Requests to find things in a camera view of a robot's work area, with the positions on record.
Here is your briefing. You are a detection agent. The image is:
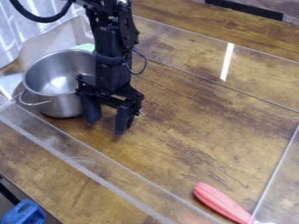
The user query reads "black bar on table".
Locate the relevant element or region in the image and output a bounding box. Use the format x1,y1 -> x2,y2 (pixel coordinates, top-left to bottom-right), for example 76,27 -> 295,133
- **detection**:
204,0 -> 284,21

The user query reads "clear acrylic enclosure wall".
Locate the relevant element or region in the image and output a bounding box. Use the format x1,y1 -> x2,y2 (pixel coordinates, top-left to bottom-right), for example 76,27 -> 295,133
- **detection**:
0,17 -> 299,224

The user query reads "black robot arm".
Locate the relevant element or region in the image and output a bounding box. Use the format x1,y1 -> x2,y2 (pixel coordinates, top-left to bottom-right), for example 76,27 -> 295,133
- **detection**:
76,0 -> 144,136

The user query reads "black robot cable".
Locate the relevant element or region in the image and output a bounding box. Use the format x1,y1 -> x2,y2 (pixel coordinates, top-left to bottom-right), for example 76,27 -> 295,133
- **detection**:
8,0 -> 149,76

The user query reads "red ridged plastic object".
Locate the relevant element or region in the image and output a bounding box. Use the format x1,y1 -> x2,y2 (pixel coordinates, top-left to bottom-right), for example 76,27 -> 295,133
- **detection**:
192,182 -> 251,224

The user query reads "silver metal pot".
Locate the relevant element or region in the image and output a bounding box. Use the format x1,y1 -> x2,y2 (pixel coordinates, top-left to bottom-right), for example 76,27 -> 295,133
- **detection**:
18,49 -> 95,118

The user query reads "blue plastic object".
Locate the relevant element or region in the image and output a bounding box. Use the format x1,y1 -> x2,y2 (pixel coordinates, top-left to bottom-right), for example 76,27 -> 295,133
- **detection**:
0,199 -> 46,224

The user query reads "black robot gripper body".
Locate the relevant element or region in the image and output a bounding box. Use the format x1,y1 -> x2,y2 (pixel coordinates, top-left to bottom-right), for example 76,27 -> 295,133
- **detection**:
76,51 -> 144,113

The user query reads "green sponge object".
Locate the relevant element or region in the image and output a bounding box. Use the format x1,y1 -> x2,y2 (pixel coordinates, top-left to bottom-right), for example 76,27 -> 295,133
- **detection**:
71,43 -> 95,53

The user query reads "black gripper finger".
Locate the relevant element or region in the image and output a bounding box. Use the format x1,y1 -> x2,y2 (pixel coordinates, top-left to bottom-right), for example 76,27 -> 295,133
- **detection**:
80,94 -> 101,126
115,103 -> 140,136

